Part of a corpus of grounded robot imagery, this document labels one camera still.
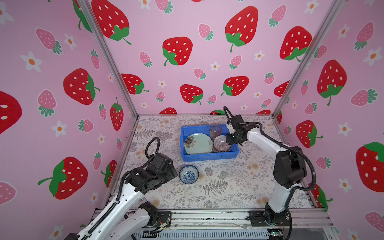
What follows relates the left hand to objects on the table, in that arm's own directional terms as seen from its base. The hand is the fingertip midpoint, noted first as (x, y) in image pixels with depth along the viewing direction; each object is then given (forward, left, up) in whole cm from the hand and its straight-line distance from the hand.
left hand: (172, 174), depth 74 cm
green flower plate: (+27, -13, -12) cm, 32 cm away
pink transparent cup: (+35, -25, -7) cm, 44 cm away
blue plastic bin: (+20, -36, -10) cm, 43 cm away
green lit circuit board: (-23, -51, -15) cm, 58 cm away
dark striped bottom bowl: (+24, -28, -8) cm, 37 cm away
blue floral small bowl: (+6, -8, -14) cm, 17 cm away
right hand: (+25, -33, -4) cm, 42 cm away
